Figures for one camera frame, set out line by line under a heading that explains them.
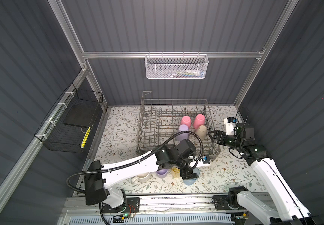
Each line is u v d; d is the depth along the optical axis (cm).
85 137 69
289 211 39
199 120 94
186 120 93
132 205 72
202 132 88
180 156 52
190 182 79
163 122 109
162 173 84
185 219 77
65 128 72
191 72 91
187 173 59
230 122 67
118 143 99
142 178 75
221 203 73
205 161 56
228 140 64
